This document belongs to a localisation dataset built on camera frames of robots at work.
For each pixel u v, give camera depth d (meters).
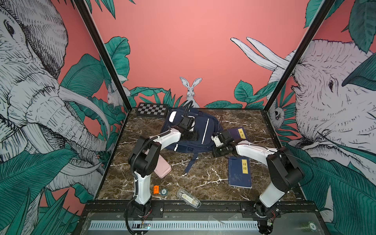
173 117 1.07
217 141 0.84
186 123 0.77
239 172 0.86
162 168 0.90
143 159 0.51
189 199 0.76
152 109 1.15
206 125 1.04
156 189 0.79
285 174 0.46
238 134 1.04
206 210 0.76
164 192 0.80
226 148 0.69
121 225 0.70
